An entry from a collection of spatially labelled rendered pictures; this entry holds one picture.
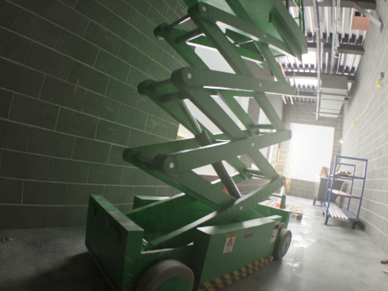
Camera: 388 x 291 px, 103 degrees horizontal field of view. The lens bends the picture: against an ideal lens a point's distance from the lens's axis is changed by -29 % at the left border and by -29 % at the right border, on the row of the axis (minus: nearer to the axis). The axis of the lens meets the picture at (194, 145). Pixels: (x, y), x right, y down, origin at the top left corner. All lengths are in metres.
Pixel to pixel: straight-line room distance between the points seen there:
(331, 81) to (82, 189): 6.54
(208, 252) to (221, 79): 0.96
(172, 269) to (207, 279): 0.30
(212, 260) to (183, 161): 0.55
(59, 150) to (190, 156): 1.13
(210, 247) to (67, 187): 1.30
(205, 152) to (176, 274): 0.65
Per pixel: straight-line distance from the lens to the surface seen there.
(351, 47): 6.51
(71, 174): 1.93
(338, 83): 6.88
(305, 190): 10.50
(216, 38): 1.42
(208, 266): 1.20
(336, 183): 7.40
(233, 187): 1.76
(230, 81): 1.36
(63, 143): 1.85
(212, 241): 1.13
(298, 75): 8.01
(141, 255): 1.02
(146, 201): 1.64
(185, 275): 1.11
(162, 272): 1.01
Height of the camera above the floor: 0.80
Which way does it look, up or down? 4 degrees up
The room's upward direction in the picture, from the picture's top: 11 degrees clockwise
